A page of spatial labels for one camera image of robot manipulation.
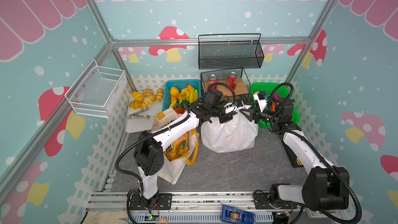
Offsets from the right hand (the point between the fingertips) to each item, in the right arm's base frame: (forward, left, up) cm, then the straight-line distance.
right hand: (243, 107), depth 78 cm
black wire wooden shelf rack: (+21, -5, -10) cm, 24 cm away
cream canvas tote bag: (-26, +35, -15) cm, 46 cm away
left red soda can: (+21, +15, 0) cm, 26 cm away
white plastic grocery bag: (-6, +1, -17) cm, 18 cm away
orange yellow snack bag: (-15, +33, -16) cm, 40 cm away
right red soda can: (+22, +3, 0) cm, 22 cm away
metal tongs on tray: (+15, +66, -26) cm, 73 cm away
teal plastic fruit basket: (+38, +38, -19) cm, 57 cm away
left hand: (-1, +4, -3) cm, 6 cm away
